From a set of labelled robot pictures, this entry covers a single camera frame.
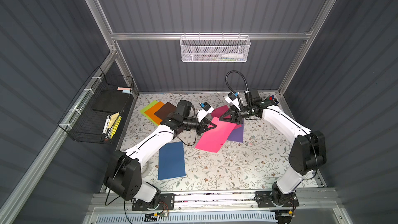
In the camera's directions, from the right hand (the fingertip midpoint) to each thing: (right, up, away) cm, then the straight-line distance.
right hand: (223, 119), depth 75 cm
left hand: (-5, -3, 0) cm, 6 cm away
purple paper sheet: (+12, -12, +22) cm, 27 cm away
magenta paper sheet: (-5, -11, +3) cm, 12 cm away
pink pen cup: (+34, +10, +21) cm, 41 cm away
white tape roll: (-40, -29, +5) cm, 50 cm away
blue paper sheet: (-28, -25, +11) cm, 39 cm away
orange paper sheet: (-46, +4, +37) cm, 59 cm away
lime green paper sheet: (-51, +5, +37) cm, 63 cm away
